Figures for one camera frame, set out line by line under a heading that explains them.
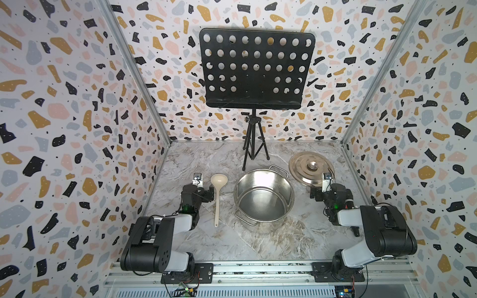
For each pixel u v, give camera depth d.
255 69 0.68
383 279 0.76
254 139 1.00
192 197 0.69
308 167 1.07
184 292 0.72
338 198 0.73
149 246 0.43
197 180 0.78
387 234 0.46
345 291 0.72
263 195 0.94
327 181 0.83
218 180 1.00
